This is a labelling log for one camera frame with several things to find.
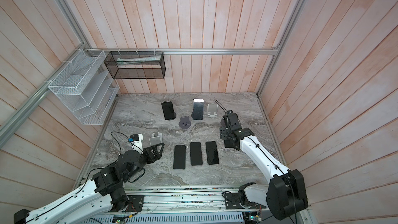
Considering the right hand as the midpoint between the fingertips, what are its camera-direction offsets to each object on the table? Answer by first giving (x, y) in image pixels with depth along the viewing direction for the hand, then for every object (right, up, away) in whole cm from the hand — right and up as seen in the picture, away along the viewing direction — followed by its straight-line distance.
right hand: (229, 129), depth 86 cm
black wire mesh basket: (-60, +42, +18) cm, 76 cm away
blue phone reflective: (-18, +12, +15) cm, 26 cm away
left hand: (-37, -8, -12) cm, 40 cm away
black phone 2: (-37, +11, +11) cm, 40 cm away
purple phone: (-19, -16, +2) cm, 25 cm away
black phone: (-29, -17, +2) cm, 33 cm away
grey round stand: (-26, +3, +12) cm, 29 cm away
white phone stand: (-8, +11, +18) cm, 22 cm away
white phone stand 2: (-43, -7, +4) cm, 43 cm away
